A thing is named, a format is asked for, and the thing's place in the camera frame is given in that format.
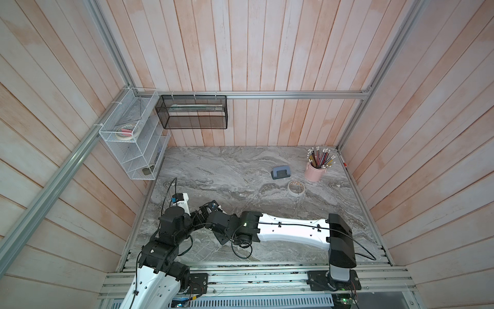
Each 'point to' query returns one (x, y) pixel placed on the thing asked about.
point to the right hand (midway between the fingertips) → (220, 229)
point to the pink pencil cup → (314, 174)
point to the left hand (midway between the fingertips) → (206, 212)
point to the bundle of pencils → (320, 159)
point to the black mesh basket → (193, 112)
